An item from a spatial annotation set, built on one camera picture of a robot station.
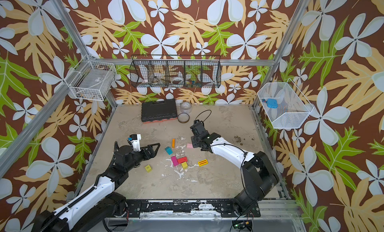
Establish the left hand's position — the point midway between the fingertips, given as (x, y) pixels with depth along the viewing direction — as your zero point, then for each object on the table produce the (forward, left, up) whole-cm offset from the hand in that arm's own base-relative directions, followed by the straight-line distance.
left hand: (154, 144), depth 81 cm
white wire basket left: (+30, +36, +18) cm, 50 cm away
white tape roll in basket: (+42, -11, +11) cm, 45 cm away
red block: (-3, -15, -15) cm, 21 cm away
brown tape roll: (+32, -14, -16) cm, 39 cm away
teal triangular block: (+4, -6, -15) cm, 17 cm away
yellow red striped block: (-5, -28, -14) cm, 31 cm away
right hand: (+7, -23, -5) cm, 24 cm away
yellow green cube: (-9, +5, -13) cm, 17 cm away
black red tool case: (+36, +5, -12) cm, 38 cm away
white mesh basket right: (+13, -74, +16) cm, 76 cm away
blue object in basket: (+21, -67, +11) cm, 72 cm away
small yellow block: (-7, -16, -13) cm, 22 cm away
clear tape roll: (+42, -16, -15) cm, 47 cm away
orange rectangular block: (+8, -8, -14) cm, 18 cm away
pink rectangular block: (+6, -19, -13) cm, 24 cm away
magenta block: (-3, -10, -15) cm, 18 cm away
